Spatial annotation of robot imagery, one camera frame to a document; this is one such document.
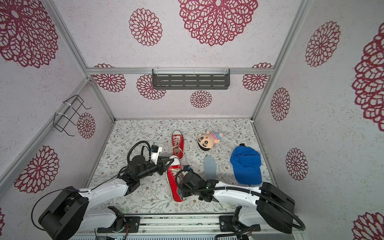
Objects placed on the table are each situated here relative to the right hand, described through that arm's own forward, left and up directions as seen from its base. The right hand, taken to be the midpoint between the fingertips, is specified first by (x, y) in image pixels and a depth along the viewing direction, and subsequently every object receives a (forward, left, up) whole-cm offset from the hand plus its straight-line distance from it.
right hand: (179, 187), depth 80 cm
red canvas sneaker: (+5, +4, +6) cm, 9 cm away
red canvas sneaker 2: (+33, +4, -2) cm, 33 cm away
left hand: (+12, +4, +9) cm, 15 cm away
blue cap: (+17, -40, -4) cm, 44 cm away
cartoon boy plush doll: (+29, -15, +2) cm, 33 cm away
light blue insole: (+15, -18, -7) cm, 24 cm away
